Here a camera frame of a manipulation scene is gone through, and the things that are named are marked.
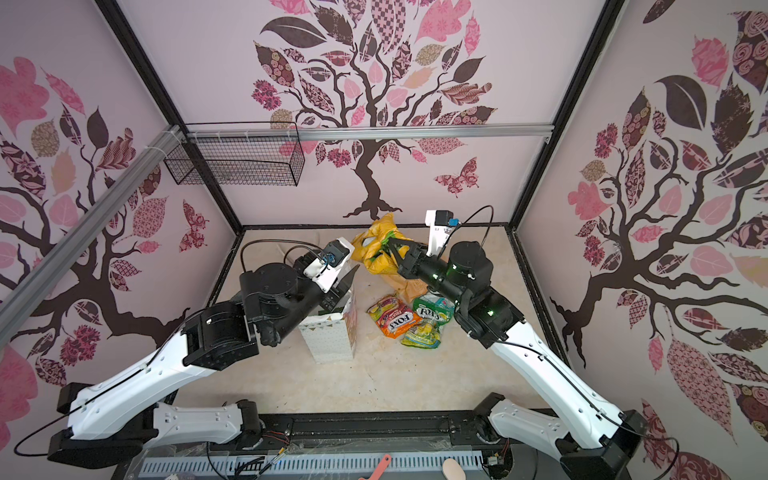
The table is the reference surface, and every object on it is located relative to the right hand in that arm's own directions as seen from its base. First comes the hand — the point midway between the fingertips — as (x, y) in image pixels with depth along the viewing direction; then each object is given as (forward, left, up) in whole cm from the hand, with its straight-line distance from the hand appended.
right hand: (391, 239), depth 60 cm
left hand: (-5, +9, -1) cm, 11 cm away
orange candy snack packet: (+2, 0, -38) cm, 38 cm away
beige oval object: (-37, -13, -40) cm, 56 cm away
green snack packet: (-4, -10, -37) cm, 39 cm away
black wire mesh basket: (+46, +40, -7) cm, 61 cm away
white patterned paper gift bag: (-10, +16, -26) cm, 32 cm away
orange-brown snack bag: (+13, -6, -39) cm, 42 cm away
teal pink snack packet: (+6, -17, -38) cm, 42 cm away
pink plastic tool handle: (-36, +3, -41) cm, 54 cm away
